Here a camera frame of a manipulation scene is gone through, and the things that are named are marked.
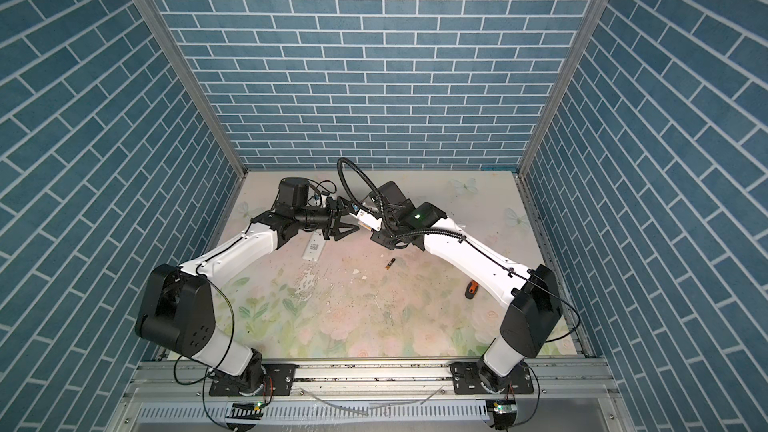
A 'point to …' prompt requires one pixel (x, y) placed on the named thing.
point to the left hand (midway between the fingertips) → (361, 216)
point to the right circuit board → (505, 410)
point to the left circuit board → (246, 410)
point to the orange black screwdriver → (471, 289)
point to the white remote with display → (364, 226)
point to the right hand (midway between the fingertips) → (377, 220)
